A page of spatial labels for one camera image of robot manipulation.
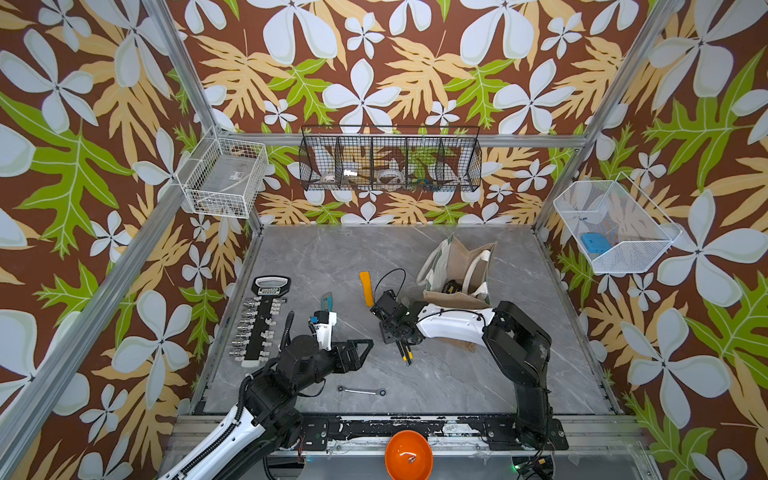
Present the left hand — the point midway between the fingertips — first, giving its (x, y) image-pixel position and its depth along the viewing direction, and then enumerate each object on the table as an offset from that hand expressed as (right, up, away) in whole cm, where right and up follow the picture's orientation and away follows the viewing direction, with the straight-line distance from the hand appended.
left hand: (364, 342), depth 74 cm
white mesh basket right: (+71, +29, +8) cm, 77 cm away
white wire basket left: (-42, +45, +12) cm, 63 cm away
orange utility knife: (-2, +14, +30) cm, 33 cm away
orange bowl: (+11, -26, -3) cm, 29 cm away
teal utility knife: (-14, +5, +25) cm, 29 cm away
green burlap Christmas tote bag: (+28, +15, +23) cm, 39 cm away
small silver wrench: (+4, -16, +7) cm, 18 cm away
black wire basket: (+7, +54, +24) cm, 60 cm away
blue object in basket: (+63, +25, +7) cm, 68 cm away
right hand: (+7, -2, +20) cm, 21 cm away
